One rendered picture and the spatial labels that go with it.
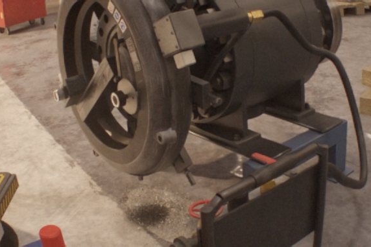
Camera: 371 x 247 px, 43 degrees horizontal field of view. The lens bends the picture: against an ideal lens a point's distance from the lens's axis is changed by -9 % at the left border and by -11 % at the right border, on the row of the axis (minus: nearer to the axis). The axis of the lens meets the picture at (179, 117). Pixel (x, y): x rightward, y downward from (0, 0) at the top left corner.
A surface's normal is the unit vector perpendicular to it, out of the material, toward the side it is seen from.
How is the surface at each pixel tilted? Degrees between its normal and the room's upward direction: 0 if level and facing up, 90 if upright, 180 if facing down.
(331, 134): 90
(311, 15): 72
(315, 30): 84
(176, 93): 91
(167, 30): 90
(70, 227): 0
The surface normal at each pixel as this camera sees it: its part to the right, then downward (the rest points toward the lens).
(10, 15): 0.65, 0.22
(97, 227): -0.10, -0.93
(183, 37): 0.52, -0.14
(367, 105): -0.62, 0.34
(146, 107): -0.80, 0.29
